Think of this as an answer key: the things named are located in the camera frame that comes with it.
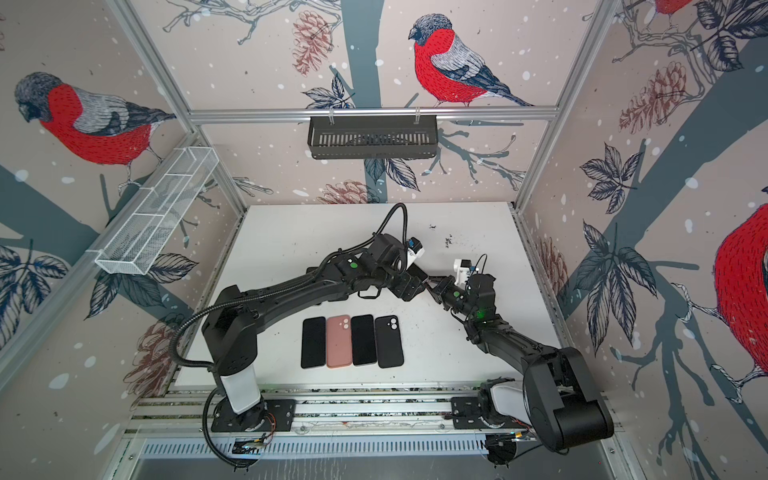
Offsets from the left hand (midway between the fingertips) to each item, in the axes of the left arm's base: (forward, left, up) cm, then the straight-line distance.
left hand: (416, 280), depth 79 cm
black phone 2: (-10, +15, -18) cm, 25 cm away
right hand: (+1, -1, -3) cm, 3 cm away
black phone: (-12, +30, -18) cm, 37 cm away
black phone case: (-10, +8, -17) cm, 22 cm away
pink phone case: (-10, +23, -17) cm, 30 cm away
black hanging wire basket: (+53, +13, +11) cm, 56 cm away
